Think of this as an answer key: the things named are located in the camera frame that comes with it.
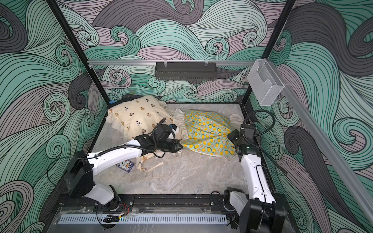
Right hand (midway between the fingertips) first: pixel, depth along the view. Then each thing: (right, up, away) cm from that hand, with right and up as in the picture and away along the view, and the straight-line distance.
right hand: (231, 132), depth 82 cm
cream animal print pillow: (-57, +9, +8) cm, 58 cm away
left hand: (-28, -7, -5) cm, 29 cm away
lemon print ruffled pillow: (-14, -1, +7) cm, 15 cm away
